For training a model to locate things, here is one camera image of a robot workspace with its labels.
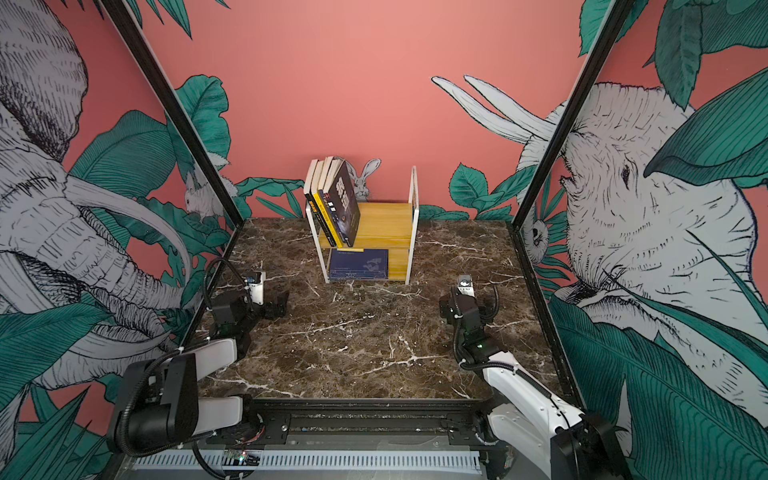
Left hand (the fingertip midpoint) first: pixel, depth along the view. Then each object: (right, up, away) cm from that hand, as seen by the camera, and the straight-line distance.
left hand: (271, 285), depth 90 cm
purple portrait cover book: (+21, +22, -15) cm, 34 cm away
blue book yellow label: (+25, +6, +5) cm, 26 cm away
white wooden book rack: (+34, +18, +4) cm, 39 cm away
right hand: (+58, -1, -6) cm, 58 cm away
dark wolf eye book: (+24, +24, -10) cm, 35 cm away
